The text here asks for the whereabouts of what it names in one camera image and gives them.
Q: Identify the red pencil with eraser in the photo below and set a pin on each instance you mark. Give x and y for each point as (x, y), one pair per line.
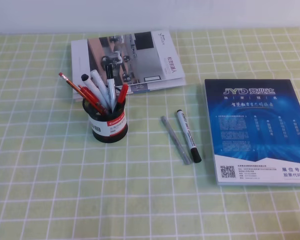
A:
(76, 87)

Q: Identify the grey pen on table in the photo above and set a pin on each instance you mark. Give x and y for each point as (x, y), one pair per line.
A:
(184, 156)

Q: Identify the black mesh pen holder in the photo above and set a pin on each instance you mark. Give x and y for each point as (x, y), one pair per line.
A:
(108, 128)

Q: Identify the red capped marker in holder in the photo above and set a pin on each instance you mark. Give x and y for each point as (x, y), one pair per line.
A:
(122, 94)

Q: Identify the clear pen black top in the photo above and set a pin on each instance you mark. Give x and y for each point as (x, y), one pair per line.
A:
(111, 85)

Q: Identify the white marker in holder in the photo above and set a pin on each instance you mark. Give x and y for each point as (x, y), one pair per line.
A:
(97, 80)

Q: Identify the red pen in holder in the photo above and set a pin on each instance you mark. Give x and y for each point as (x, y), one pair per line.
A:
(90, 94)

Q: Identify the white marker black cap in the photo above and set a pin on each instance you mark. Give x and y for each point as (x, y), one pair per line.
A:
(188, 136)

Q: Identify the white robot brochure stack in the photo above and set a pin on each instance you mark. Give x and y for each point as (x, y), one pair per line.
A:
(145, 61)

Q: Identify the white marker black tip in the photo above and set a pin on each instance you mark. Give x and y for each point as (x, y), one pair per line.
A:
(95, 90)

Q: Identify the blue JYD brochure stack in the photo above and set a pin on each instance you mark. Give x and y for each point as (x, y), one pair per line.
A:
(255, 131)

